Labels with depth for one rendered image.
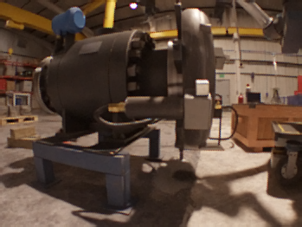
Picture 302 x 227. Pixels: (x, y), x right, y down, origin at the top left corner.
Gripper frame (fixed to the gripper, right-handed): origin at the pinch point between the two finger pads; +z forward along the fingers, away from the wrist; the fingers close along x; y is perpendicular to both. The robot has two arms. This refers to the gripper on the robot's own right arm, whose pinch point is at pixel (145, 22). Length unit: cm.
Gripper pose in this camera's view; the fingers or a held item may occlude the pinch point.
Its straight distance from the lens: 120.3
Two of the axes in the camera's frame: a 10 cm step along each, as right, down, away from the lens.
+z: -0.3, 10.0, -0.2
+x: 4.5, 0.3, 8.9
